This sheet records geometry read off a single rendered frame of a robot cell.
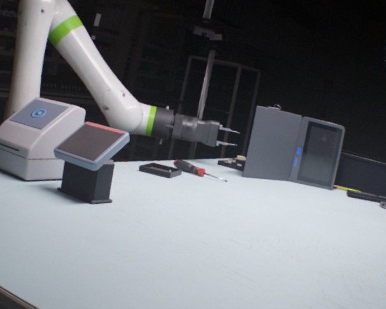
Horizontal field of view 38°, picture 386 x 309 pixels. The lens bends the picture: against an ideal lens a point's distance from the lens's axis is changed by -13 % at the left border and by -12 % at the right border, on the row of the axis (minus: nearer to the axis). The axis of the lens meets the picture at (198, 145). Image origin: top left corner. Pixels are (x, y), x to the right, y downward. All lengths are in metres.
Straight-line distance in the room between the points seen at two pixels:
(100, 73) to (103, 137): 0.72
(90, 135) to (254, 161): 0.83
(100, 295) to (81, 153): 0.46
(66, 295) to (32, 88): 1.13
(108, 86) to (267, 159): 0.51
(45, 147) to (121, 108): 0.66
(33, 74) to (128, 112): 0.32
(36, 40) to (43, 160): 0.61
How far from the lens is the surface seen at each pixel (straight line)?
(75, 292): 0.60
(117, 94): 1.76
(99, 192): 1.05
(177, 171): 1.56
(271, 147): 1.86
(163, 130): 1.88
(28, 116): 1.18
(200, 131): 1.91
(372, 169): 2.04
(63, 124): 1.15
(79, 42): 1.79
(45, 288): 0.59
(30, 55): 1.66
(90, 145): 1.05
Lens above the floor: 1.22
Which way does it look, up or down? 5 degrees down
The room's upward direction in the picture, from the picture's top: 12 degrees clockwise
